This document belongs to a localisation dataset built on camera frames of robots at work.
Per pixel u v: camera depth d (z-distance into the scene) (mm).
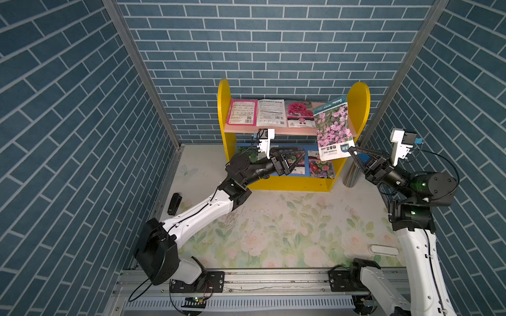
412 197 444
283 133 705
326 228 889
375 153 493
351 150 518
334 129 552
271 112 763
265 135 568
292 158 961
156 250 403
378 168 481
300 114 759
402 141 453
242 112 755
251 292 722
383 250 751
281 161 546
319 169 912
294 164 558
